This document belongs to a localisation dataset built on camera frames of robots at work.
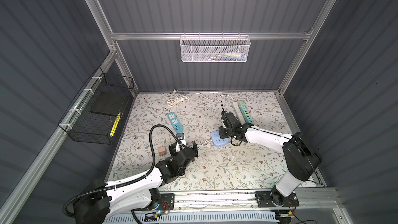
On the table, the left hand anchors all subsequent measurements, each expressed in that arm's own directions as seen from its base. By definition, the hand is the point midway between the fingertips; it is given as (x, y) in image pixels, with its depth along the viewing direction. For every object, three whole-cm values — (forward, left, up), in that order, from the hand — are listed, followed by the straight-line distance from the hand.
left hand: (187, 143), depth 81 cm
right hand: (+9, -21, -5) cm, 23 cm away
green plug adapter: (+30, -37, -4) cm, 47 cm away
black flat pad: (+15, +38, +17) cm, 44 cm away
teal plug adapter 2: (+21, -38, -3) cm, 43 cm away
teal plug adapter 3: (+16, -38, -4) cm, 42 cm away
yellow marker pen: (+2, +32, +16) cm, 36 cm away
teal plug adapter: (+25, -37, -4) cm, 45 cm away
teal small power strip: (+22, +9, -9) cm, 25 cm away
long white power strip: (+25, -35, -8) cm, 43 cm away
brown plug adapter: (+1, +16, -10) cm, 18 cm away
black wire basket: (+9, +43, +16) cm, 46 cm away
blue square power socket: (+4, -17, -8) cm, 20 cm away
